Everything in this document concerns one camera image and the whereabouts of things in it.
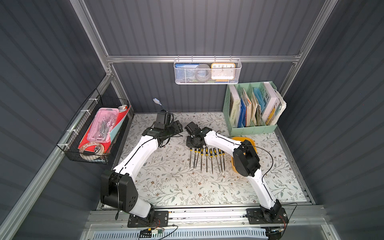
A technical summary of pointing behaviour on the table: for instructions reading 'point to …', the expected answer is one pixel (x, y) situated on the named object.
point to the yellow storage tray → (240, 139)
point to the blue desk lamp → (157, 101)
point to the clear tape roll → (91, 157)
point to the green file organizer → (251, 108)
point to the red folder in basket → (106, 146)
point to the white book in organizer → (272, 104)
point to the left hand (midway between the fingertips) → (176, 126)
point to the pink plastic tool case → (102, 124)
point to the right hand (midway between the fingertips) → (192, 142)
